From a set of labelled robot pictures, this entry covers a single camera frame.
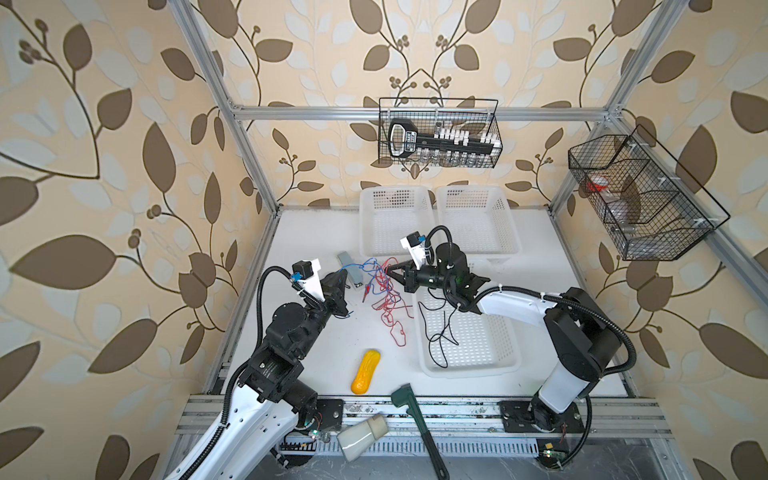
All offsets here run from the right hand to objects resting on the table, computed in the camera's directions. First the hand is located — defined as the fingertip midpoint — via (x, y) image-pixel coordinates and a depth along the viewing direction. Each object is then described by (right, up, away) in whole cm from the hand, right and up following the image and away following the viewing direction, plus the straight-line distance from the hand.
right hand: (387, 271), depth 80 cm
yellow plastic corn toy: (-6, -27, -2) cm, 27 cm away
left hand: (-9, +2, -13) cm, 16 cm away
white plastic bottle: (-6, -36, -13) cm, 39 cm away
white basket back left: (-1, +18, +39) cm, 43 cm away
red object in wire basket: (+58, +23, +2) cm, 63 cm away
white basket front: (+29, -23, +6) cm, 37 cm away
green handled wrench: (+3, -33, -3) cm, 33 cm away
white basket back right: (+35, +16, +35) cm, 52 cm away
